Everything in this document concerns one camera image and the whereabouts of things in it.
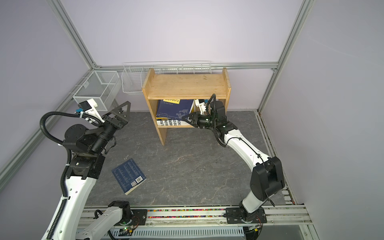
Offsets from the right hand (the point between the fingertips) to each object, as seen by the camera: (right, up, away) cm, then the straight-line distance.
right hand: (181, 119), depth 73 cm
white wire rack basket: (-34, +31, +23) cm, 51 cm away
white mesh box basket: (-58, +24, +29) cm, 69 cm away
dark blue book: (-5, +6, +4) cm, 8 cm away
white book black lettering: (-6, -1, +10) cm, 11 cm away
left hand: (-20, +4, -15) cm, 25 cm away
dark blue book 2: (-33, -32, +14) cm, 48 cm away
